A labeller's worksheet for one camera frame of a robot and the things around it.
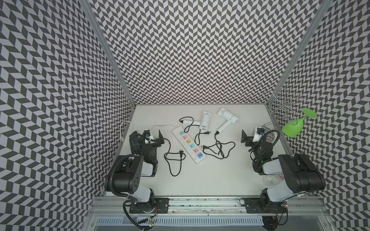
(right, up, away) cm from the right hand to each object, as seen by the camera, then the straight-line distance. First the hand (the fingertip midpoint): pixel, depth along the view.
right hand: (250, 131), depth 90 cm
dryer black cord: (-26, -2, +9) cm, 28 cm away
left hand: (-62, 0, 0) cm, 62 cm away
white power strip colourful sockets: (-41, -6, +5) cm, 42 cm away
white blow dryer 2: (-8, +8, +12) cm, 17 cm away
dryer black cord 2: (-28, -11, +4) cm, 30 cm away
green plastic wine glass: (+18, +3, -13) cm, 22 cm away
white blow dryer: (-28, +4, +12) cm, 31 cm away
